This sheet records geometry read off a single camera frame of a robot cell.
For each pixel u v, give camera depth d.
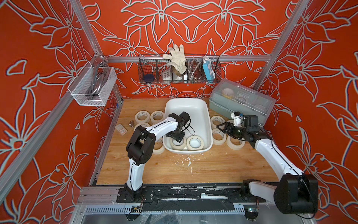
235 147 0.90
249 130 0.64
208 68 0.86
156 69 1.00
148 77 1.00
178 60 0.90
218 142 0.92
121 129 1.00
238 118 0.76
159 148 0.88
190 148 0.87
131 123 1.02
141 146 0.50
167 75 0.94
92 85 0.76
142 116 1.08
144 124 0.98
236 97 0.97
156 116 1.07
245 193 0.65
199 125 1.02
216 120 1.04
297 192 0.40
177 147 0.89
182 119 0.70
